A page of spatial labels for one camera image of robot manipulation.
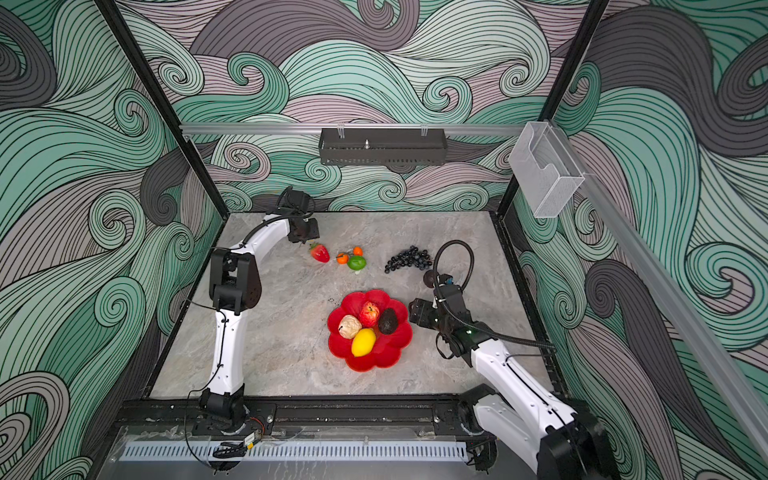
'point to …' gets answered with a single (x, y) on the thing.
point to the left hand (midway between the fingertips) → (313, 231)
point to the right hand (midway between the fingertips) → (420, 308)
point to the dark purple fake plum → (429, 278)
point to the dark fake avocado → (388, 321)
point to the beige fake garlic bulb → (349, 326)
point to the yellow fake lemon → (363, 342)
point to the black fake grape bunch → (409, 257)
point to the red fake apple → (369, 314)
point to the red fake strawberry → (319, 252)
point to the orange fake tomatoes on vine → (343, 258)
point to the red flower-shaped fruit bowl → (387, 348)
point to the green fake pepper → (356, 263)
